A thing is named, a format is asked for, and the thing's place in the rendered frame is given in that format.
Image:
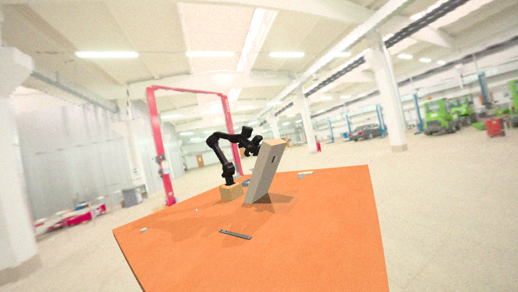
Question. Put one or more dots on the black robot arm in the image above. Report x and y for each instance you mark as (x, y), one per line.
(213, 142)

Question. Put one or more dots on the grey flat bar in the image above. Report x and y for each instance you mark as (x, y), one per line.
(236, 234)

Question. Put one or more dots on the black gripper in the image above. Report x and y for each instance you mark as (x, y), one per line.
(251, 149)

